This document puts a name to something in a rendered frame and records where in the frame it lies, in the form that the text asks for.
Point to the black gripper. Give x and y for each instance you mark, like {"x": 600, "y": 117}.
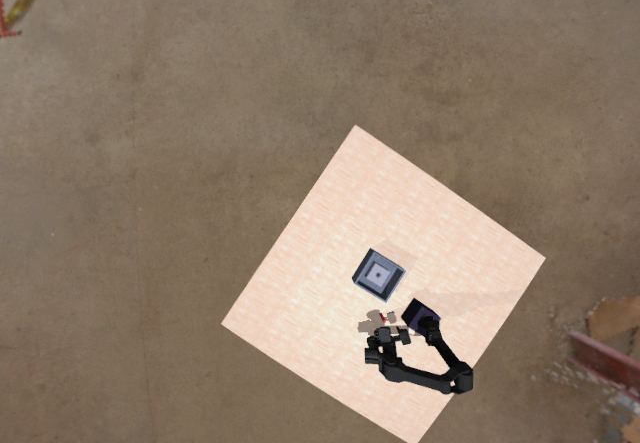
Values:
{"x": 403, "y": 336}

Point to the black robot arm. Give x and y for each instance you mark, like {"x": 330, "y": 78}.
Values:
{"x": 394, "y": 370}

